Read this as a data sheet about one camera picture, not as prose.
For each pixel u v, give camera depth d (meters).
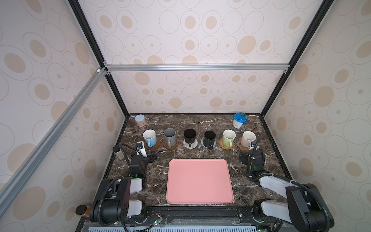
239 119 1.05
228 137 0.93
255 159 0.67
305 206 0.42
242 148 0.99
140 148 0.75
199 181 0.85
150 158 0.80
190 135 0.93
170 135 0.94
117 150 0.88
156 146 1.00
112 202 0.42
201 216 0.75
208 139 0.98
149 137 0.95
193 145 1.00
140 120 1.09
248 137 0.97
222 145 1.00
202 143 1.02
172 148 0.98
